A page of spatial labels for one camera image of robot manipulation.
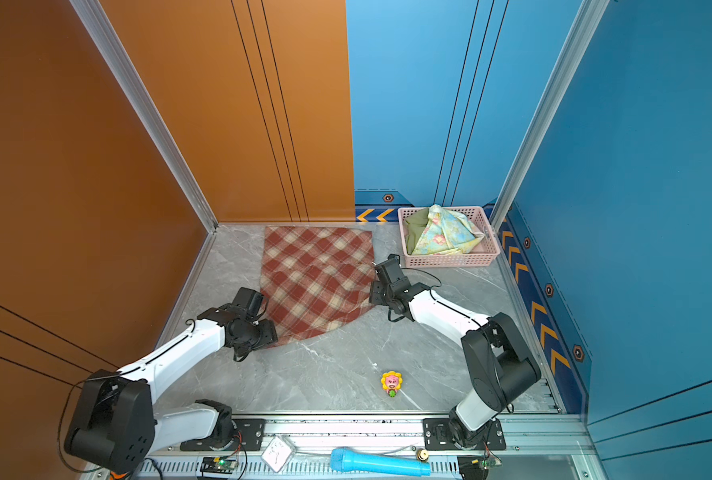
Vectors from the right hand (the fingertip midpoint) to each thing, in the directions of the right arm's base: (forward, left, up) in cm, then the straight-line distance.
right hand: (376, 291), depth 91 cm
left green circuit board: (-43, +39, -9) cm, 58 cm away
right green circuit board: (-43, -26, -8) cm, 50 cm away
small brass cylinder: (-41, -10, -5) cm, 43 cm away
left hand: (-13, +32, -5) cm, 34 cm away
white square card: (-41, +24, -7) cm, 48 cm away
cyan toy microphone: (-42, +8, -4) cm, 43 cm away
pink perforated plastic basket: (+20, -40, -6) cm, 46 cm away
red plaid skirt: (+10, +22, -5) cm, 24 cm away
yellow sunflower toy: (-26, -4, -3) cm, 26 cm away
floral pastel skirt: (+26, -27, -1) cm, 38 cm away
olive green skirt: (+31, -15, -2) cm, 34 cm away
